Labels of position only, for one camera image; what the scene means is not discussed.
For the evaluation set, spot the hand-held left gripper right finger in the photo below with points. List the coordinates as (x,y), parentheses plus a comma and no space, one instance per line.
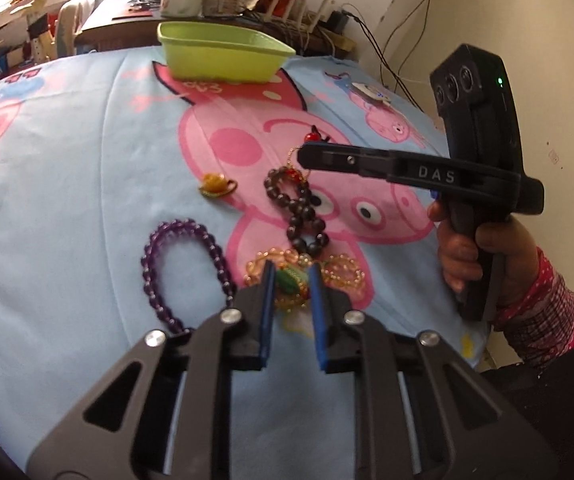
(318,325)

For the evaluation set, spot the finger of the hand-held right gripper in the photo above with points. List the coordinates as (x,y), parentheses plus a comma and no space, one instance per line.
(342,160)

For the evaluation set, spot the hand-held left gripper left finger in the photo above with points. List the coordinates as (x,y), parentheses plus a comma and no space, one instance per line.
(266,320)

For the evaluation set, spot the red ladybug charm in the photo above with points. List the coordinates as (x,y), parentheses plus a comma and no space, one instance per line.
(312,136)

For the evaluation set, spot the green plastic basin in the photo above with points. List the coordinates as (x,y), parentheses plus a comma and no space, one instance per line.
(217,60)

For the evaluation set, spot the person's right forearm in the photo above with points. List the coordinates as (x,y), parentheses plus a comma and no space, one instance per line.
(549,320)

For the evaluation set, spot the person's right hand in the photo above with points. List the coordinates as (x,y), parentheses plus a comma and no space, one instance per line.
(517,260)

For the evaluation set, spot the black power adapter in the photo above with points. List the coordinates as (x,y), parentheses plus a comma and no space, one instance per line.
(338,20)

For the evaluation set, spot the blue cartoon pig printed blanket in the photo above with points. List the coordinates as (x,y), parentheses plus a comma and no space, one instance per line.
(67,210)

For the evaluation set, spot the wooden desk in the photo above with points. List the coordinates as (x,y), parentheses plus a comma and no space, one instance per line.
(117,30)

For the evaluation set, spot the dark cloth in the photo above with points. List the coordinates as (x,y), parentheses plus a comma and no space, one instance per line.
(567,410)

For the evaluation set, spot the cream plastic chair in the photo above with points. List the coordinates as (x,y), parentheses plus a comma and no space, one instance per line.
(42,25)

